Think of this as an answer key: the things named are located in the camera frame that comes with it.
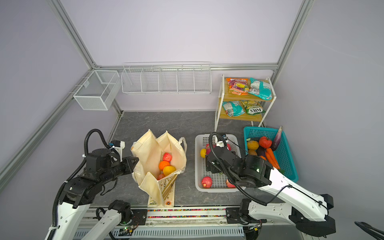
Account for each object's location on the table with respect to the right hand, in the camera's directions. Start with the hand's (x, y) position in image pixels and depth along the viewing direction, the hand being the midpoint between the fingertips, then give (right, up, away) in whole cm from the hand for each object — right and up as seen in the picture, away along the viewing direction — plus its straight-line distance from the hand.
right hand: (213, 157), depth 64 cm
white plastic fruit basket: (+5, -17, +21) cm, 27 cm away
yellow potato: (+29, +1, +31) cm, 42 cm away
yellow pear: (-23, -10, +15) cm, 29 cm away
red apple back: (+10, -18, +15) cm, 26 cm away
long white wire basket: (-28, +44, +35) cm, 63 cm away
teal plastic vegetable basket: (+45, -3, +27) cm, 53 cm away
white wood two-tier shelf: (+26, +32, +40) cm, 58 cm away
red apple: (-26, -5, +25) cm, 36 cm away
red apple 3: (-2, -16, +15) cm, 22 cm away
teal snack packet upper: (+29, +35, +19) cm, 49 cm away
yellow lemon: (-4, -3, +28) cm, 28 cm away
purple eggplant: (+43, +4, +30) cm, 53 cm away
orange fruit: (-27, -8, +21) cm, 35 cm away
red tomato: (+35, +3, +28) cm, 44 cm away
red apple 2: (-23, -8, 0) cm, 24 cm away
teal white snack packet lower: (+16, +25, +32) cm, 44 cm away
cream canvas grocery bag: (-33, +1, +13) cm, 35 cm away
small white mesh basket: (-72, +36, +32) cm, 87 cm away
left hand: (-34, -3, +4) cm, 35 cm away
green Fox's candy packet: (+29, +26, +32) cm, 50 cm away
